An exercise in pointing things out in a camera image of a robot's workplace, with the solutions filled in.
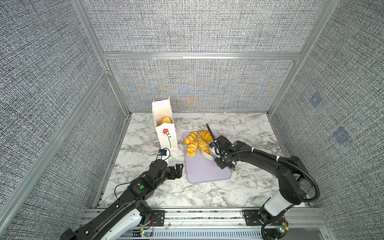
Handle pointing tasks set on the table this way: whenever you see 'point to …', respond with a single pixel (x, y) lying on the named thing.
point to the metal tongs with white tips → (211, 156)
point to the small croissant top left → (190, 137)
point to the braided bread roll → (191, 148)
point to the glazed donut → (165, 119)
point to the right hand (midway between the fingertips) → (221, 160)
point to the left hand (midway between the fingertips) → (176, 165)
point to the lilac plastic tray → (201, 169)
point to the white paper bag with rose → (163, 115)
